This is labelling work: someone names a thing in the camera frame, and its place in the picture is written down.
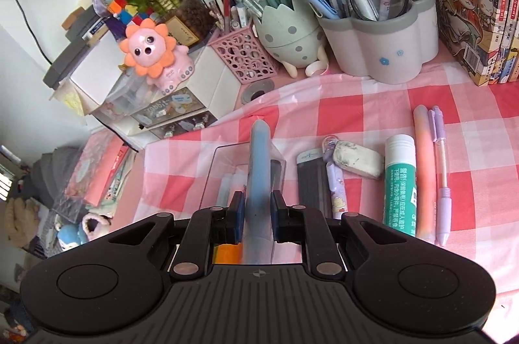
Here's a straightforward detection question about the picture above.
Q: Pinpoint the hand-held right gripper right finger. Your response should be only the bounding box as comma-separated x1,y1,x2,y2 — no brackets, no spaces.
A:
270,190,411,280

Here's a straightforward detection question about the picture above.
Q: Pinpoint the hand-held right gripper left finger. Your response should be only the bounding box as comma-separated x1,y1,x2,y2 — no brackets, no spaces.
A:
106,190,247,281

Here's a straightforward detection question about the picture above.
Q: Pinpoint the pale blue marker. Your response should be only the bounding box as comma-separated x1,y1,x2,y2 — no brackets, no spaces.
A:
241,119,277,266

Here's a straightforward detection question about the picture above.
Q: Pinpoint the grey pencil lead case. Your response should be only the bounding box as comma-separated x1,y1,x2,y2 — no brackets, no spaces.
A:
296,149,334,215

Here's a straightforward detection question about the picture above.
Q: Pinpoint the clear plastic organizer box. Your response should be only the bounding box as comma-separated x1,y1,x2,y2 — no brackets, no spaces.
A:
199,143,309,267

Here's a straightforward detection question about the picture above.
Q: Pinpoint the purple dome-top pen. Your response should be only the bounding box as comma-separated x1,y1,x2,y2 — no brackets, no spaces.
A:
322,136,350,220

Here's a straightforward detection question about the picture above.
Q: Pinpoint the white eraser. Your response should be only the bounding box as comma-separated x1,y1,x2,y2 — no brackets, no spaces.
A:
331,140,385,180

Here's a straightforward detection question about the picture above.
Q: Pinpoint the green white glue stick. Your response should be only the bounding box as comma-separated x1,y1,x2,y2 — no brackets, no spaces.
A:
383,135,418,238

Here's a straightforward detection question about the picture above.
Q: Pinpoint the pink orange marker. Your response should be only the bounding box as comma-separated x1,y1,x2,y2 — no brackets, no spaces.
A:
412,104,438,241

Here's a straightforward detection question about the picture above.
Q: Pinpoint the purple mechanical pencil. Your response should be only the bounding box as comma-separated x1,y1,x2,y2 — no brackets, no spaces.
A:
428,105,452,246

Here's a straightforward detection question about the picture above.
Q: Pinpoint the grey desk grommet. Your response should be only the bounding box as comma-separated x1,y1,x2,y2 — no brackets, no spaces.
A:
242,80,275,104

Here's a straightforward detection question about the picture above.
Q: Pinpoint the pink checkered tablecloth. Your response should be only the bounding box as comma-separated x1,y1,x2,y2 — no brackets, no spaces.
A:
109,61,519,298

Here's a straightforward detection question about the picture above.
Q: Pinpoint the white drawer organizer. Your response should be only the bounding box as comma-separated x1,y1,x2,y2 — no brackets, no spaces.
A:
91,43,241,151

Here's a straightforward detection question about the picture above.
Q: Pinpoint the white plush toy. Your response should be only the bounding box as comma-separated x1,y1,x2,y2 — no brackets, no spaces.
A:
80,214,111,240

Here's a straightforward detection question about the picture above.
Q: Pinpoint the pink notebook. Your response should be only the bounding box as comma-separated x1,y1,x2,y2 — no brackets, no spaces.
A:
66,132,135,207

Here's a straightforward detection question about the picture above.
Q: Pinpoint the small white tape roll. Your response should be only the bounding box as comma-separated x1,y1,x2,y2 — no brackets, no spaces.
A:
304,59,329,77

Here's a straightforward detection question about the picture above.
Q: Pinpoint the pink lattice pen holder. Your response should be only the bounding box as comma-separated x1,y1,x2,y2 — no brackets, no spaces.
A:
208,25,279,85

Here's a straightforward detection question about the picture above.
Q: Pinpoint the clear lidded storage box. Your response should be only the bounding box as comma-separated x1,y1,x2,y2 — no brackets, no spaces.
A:
99,72,163,116

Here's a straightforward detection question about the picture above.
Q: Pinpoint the blue plush toy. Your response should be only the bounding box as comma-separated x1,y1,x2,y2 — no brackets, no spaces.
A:
56,224,87,252

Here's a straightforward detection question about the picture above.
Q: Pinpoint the egg-shaped pen holder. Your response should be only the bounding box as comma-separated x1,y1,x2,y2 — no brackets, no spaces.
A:
253,0,327,79

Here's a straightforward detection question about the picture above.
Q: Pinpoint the pink lion toy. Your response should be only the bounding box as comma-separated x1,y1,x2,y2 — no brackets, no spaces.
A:
119,19,196,93

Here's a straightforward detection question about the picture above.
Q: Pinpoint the grey cloth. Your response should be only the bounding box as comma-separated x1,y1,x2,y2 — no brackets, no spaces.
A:
18,147,82,207

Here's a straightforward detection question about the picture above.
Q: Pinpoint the grey white flower pen holder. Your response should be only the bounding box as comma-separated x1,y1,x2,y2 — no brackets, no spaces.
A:
317,0,440,85

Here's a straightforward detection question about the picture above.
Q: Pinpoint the clear box with brown filling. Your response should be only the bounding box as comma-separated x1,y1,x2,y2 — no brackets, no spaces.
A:
160,0,218,49

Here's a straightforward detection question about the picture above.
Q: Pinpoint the white cardboard box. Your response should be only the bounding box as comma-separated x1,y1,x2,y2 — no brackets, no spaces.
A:
52,31,127,118

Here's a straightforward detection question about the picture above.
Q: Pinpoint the bundle of red black pens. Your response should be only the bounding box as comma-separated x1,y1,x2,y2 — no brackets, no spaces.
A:
208,0,254,35

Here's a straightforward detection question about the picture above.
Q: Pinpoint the beige plush toy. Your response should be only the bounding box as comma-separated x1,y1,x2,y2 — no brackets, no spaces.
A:
4,197,42,248

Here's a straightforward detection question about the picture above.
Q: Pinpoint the colourful puzzle cube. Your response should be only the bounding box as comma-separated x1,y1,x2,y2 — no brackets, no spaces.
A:
107,0,157,31

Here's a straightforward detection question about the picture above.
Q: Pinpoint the dark grey case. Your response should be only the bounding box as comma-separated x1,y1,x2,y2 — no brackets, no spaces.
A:
42,39,92,90
64,9,110,43

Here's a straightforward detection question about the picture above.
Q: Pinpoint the pink cartoon cover book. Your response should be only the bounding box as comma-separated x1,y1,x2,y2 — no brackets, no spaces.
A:
500,0,519,84
427,0,514,87

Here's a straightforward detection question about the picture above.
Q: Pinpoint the black cable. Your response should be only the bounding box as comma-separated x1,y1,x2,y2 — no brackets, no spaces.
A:
0,0,54,66

